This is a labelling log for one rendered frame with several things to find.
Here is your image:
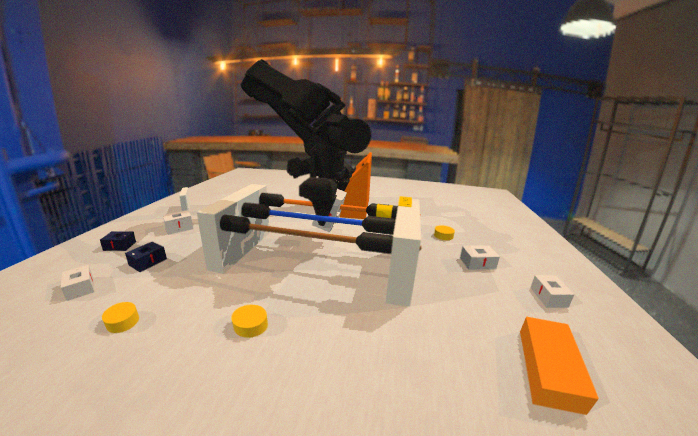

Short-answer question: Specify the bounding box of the small white block with square hole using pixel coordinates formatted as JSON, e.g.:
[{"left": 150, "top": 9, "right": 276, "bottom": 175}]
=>
[{"left": 530, "top": 275, "right": 574, "bottom": 308}]

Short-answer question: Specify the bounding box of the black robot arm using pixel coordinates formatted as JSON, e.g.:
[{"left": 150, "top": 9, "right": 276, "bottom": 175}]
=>
[{"left": 240, "top": 59, "right": 371, "bottom": 179}]

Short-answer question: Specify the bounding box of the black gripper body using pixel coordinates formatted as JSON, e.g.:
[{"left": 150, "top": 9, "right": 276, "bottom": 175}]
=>
[{"left": 299, "top": 144, "right": 353, "bottom": 200}]

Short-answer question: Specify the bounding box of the yellow short cylinder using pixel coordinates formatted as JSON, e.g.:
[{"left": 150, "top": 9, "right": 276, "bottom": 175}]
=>
[
  {"left": 231, "top": 305, "right": 268, "bottom": 338},
  {"left": 102, "top": 302, "right": 139, "bottom": 333},
  {"left": 434, "top": 226, "right": 455, "bottom": 240}
]

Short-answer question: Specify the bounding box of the white square block with rectangular hole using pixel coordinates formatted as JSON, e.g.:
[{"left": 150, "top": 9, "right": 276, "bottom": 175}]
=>
[{"left": 61, "top": 264, "right": 95, "bottom": 301}]

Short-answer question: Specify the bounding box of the small white block with red arrow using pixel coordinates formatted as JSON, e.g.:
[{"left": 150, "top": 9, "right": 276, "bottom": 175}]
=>
[{"left": 163, "top": 211, "right": 194, "bottom": 235}]

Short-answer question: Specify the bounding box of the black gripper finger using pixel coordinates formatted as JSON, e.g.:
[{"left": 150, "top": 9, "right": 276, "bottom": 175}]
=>
[
  {"left": 335, "top": 178, "right": 350, "bottom": 191},
  {"left": 304, "top": 195, "right": 337, "bottom": 226}
]

